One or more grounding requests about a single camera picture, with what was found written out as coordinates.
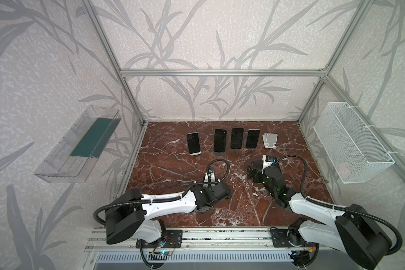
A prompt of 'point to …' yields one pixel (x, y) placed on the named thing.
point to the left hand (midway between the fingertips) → (216, 181)
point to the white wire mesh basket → (353, 148)
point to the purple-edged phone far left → (193, 143)
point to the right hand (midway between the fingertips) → (254, 161)
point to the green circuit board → (165, 252)
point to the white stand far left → (194, 154)
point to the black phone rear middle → (237, 138)
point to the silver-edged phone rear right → (252, 138)
